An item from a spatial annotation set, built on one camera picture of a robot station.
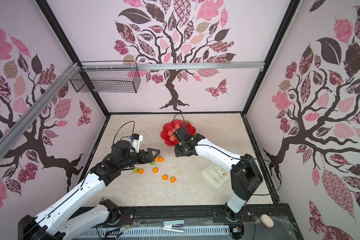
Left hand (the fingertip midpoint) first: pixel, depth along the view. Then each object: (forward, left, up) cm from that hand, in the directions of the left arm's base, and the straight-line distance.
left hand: (154, 155), depth 75 cm
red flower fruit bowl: (+32, -4, -16) cm, 36 cm away
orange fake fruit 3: (-1, +11, -18) cm, 21 cm away
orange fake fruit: (-6, -9, -18) cm, 21 cm away
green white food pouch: (-3, -34, -18) cm, 39 cm away
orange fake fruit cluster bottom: (-1, +2, -18) cm, 18 cm away
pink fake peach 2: (+28, -8, -15) cm, 33 cm away
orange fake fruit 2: (-5, -4, -17) cm, 19 cm away
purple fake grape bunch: (+33, -17, -14) cm, 39 cm away
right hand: (+7, -12, -7) cm, 16 cm away
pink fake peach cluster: (+26, -6, -15) cm, 30 cm away
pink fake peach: (+32, -10, -15) cm, 37 cm away
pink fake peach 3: (+21, -8, -16) cm, 28 cm away
